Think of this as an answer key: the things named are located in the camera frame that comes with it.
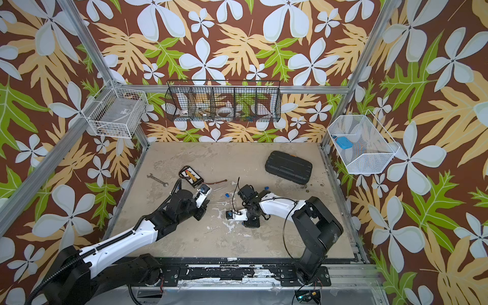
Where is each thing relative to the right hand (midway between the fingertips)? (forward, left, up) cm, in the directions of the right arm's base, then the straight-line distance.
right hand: (245, 218), depth 90 cm
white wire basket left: (+35, +59, +36) cm, 78 cm away
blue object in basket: (+24, -45, +27) cm, 58 cm away
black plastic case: (+27, -24, +7) cm, 36 cm away
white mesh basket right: (+23, -52, +27) cm, 63 cm away
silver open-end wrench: (+19, +44, +1) cm, 48 cm away
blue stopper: (+13, +10, 0) cm, 16 cm away
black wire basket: (+51, +12, +32) cm, 61 cm away
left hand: (+5, +17, +13) cm, 22 cm away
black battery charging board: (+25, +32, +2) cm, 41 cm away
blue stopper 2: (+16, -11, +2) cm, 20 cm away
